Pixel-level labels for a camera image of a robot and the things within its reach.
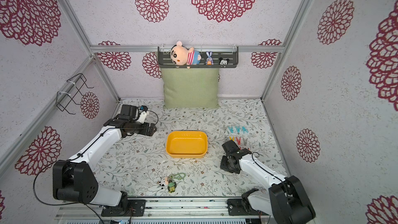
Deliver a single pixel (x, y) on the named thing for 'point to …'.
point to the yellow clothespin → (230, 138)
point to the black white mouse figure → (223, 61)
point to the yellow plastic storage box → (186, 144)
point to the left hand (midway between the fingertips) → (148, 128)
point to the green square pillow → (190, 88)
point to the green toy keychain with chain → (171, 184)
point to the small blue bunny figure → (209, 60)
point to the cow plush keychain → (164, 181)
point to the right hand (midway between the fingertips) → (223, 165)
